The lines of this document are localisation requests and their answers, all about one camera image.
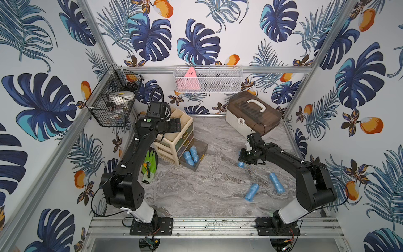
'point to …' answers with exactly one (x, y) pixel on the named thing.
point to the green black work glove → (150, 165)
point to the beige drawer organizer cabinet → (170, 146)
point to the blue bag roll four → (241, 164)
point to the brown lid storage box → (248, 114)
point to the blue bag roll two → (252, 192)
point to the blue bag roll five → (277, 183)
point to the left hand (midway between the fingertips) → (172, 122)
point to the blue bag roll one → (188, 158)
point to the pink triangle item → (190, 81)
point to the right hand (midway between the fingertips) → (240, 158)
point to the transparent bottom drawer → (202, 148)
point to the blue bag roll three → (193, 151)
